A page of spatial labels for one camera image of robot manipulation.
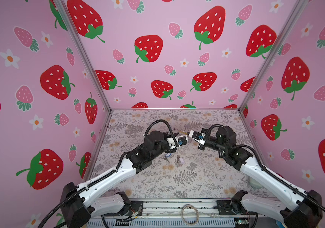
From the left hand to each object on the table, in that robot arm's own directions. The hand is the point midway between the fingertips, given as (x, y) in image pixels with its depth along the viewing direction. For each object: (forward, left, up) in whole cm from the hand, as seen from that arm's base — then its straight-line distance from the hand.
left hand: (177, 132), depth 70 cm
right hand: (+1, -6, 0) cm, 6 cm away
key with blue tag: (+2, +5, -29) cm, 30 cm away
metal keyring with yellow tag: (0, -3, 0) cm, 3 cm away
